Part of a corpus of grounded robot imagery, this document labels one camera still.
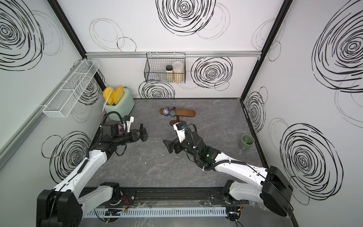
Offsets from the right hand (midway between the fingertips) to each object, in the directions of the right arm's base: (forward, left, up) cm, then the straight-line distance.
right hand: (170, 138), depth 73 cm
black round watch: (+1, +14, -3) cm, 15 cm away
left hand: (+5, +16, -4) cm, 17 cm away
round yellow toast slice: (+32, +46, +1) cm, 56 cm away
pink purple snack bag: (-1, +23, +9) cm, 24 cm away
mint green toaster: (+28, +37, -9) cm, 47 cm away
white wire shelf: (+12, +56, +13) cm, 59 cm away
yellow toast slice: (+32, +38, 0) cm, 50 cm away
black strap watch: (+23, +1, -6) cm, 23 cm away
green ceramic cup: (+9, -48, -19) cm, 52 cm away
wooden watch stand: (+22, -2, -6) cm, 23 cm away
